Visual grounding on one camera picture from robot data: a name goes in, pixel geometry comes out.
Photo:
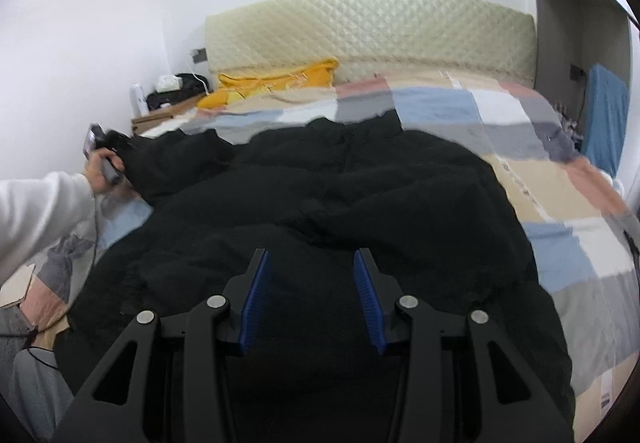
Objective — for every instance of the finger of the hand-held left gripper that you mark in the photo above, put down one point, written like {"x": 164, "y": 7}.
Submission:
{"x": 117, "y": 143}

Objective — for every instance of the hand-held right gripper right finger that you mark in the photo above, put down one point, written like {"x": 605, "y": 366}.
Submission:
{"x": 370, "y": 303}

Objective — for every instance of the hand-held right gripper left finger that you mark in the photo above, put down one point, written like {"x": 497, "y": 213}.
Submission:
{"x": 255, "y": 303}

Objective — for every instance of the black puffer jacket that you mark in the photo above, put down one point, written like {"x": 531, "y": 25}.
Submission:
{"x": 325, "y": 203}

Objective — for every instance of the person's left forearm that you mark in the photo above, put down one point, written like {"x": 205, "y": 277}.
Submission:
{"x": 40, "y": 213}

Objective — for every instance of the person's left hand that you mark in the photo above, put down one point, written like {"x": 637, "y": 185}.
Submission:
{"x": 96, "y": 180}

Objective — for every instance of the wooden nightstand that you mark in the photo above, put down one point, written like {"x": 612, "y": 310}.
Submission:
{"x": 155, "y": 119}

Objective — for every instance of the white bottle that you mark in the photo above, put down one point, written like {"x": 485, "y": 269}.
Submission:
{"x": 137, "y": 98}

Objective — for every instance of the black bag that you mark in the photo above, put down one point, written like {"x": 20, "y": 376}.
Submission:
{"x": 175, "y": 95}

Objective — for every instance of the white tissue box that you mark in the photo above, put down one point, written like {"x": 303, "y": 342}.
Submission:
{"x": 167, "y": 83}

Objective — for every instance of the cardboard piece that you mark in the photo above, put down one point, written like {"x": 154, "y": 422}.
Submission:
{"x": 15, "y": 285}

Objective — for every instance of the yellow pillow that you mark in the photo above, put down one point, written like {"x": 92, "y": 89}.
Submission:
{"x": 280, "y": 80}

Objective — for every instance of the checkered pastel blanket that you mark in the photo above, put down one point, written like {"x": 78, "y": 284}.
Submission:
{"x": 550, "y": 173}

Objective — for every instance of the cream quilted headboard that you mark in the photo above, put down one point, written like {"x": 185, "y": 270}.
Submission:
{"x": 370, "y": 38}

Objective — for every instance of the blue towel on chair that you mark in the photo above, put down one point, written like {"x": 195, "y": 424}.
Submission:
{"x": 607, "y": 113}

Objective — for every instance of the grey wall socket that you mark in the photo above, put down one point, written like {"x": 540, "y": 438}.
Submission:
{"x": 199, "y": 55}

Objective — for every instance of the black wall socket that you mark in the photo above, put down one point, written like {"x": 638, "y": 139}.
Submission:
{"x": 576, "y": 71}

